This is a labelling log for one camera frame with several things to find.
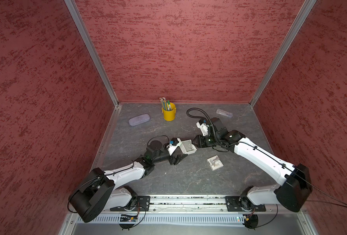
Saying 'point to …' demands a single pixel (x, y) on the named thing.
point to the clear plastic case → (224, 113)
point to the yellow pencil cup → (169, 115)
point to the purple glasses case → (139, 119)
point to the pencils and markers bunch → (166, 105)
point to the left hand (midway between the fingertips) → (182, 151)
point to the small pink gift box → (215, 162)
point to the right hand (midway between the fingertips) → (194, 145)
